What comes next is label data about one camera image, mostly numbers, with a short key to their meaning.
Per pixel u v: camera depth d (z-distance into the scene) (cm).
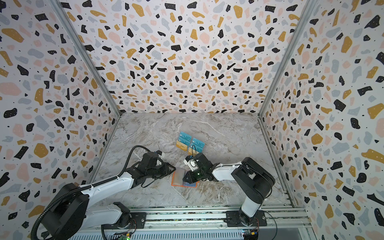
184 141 96
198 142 93
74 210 40
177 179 86
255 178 49
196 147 92
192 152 93
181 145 97
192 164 81
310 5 71
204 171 72
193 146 93
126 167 60
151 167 70
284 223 75
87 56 86
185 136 95
